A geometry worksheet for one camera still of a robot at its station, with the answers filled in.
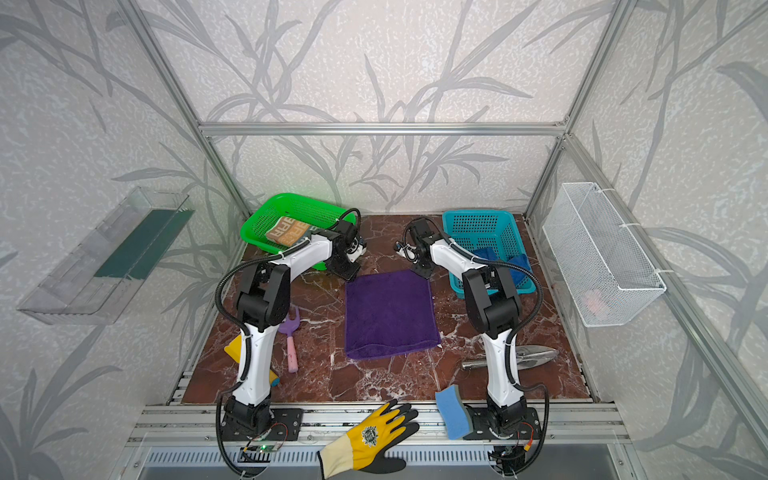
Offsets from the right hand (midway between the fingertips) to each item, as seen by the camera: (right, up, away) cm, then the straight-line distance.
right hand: (428, 254), depth 103 cm
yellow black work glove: (-17, -43, -34) cm, 57 cm away
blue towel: (+28, -2, -10) cm, 30 cm away
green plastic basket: (-64, +10, +9) cm, 65 cm away
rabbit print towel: (-52, +8, +9) cm, 53 cm away
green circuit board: (-44, -47, -31) cm, 72 cm away
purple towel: (-13, -18, -9) cm, 24 cm away
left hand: (-26, -4, -1) cm, 26 cm away
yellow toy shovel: (-57, -26, -18) cm, 65 cm away
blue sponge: (+4, -39, -30) cm, 49 cm away
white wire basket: (+34, -2, -41) cm, 54 cm away
